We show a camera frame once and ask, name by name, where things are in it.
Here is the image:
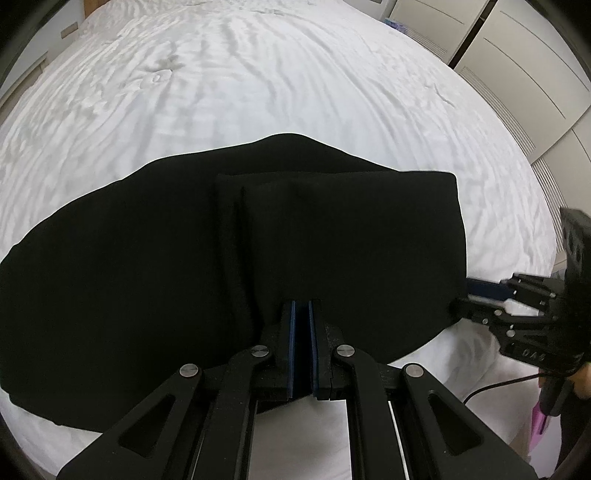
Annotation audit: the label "black pants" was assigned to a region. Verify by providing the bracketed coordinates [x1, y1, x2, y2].
[0, 133, 469, 435]

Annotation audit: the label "white louvered wardrobe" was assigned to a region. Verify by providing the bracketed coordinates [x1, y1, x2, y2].
[392, 0, 591, 259]

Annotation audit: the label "black cable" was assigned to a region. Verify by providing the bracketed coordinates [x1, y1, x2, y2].
[463, 375, 541, 403]

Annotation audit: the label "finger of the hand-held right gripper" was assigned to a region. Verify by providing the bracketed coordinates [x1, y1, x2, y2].
[455, 296, 555, 342]
[466, 274, 561, 305]

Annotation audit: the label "bed with white duvet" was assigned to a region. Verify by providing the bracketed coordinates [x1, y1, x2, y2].
[0, 0, 561, 480]

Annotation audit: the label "pink cloth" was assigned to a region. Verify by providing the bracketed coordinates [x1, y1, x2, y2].
[530, 401, 551, 448]

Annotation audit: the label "person's right hand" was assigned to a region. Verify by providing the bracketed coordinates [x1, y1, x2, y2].
[571, 362, 591, 398]

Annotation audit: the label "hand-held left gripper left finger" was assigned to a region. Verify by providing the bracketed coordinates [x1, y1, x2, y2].
[55, 300, 297, 480]

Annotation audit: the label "person's dark clothing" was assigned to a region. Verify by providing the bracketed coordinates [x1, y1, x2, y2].
[551, 392, 591, 480]

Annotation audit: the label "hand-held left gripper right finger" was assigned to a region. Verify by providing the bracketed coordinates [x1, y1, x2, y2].
[309, 299, 539, 480]

